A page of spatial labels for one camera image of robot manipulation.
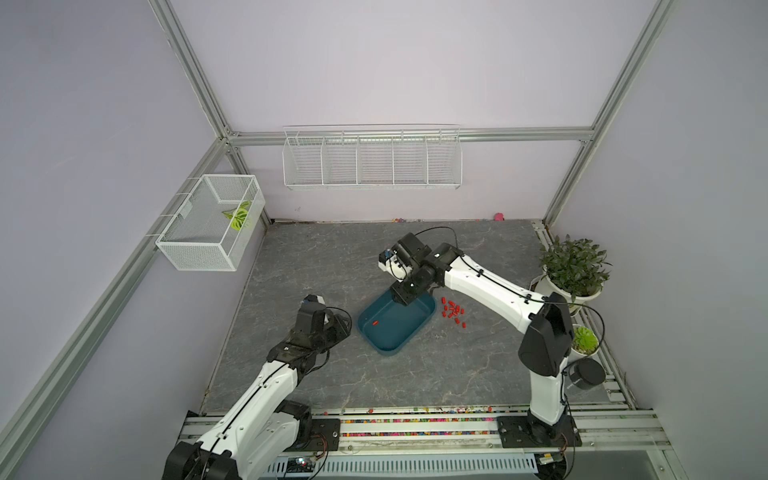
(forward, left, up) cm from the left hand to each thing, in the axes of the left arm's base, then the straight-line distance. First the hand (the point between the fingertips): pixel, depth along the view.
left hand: (349, 325), depth 84 cm
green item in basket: (+24, +29, +22) cm, 43 cm away
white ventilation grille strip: (-33, -15, -9) cm, 37 cm away
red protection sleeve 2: (+10, -30, -8) cm, 33 cm away
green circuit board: (-31, +12, -10) cm, 35 cm away
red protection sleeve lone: (+4, -7, -8) cm, 12 cm away
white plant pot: (0, -64, +5) cm, 64 cm away
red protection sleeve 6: (+1, -35, -9) cm, 36 cm away
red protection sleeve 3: (+7, -33, -9) cm, 35 cm away
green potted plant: (+7, -65, +11) cm, 66 cm away
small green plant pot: (-11, -63, +2) cm, 64 cm away
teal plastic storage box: (+3, -11, -7) cm, 13 cm away
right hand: (+6, -14, +6) cm, 17 cm away
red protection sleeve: (+6, -29, -9) cm, 31 cm away
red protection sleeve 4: (+6, -35, -9) cm, 37 cm away
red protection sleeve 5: (+3, -33, -9) cm, 34 cm away
